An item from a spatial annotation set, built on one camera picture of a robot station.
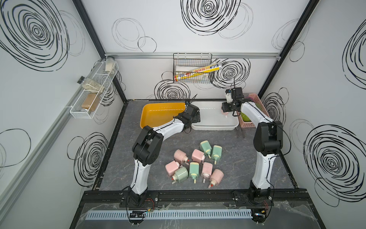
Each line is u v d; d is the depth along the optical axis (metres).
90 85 0.71
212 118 1.08
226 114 0.99
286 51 0.89
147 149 0.52
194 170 0.76
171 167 0.78
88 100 0.68
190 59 0.94
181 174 0.75
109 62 0.87
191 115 0.74
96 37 0.82
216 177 0.74
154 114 1.11
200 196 0.76
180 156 0.81
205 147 0.85
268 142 0.55
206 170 0.77
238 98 0.79
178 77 0.87
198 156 0.82
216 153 0.83
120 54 0.93
